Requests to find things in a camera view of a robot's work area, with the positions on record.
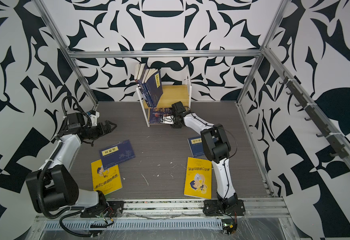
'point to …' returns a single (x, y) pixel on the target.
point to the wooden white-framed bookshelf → (146, 110)
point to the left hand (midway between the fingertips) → (109, 126)
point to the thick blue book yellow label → (152, 87)
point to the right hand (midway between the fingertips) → (174, 116)
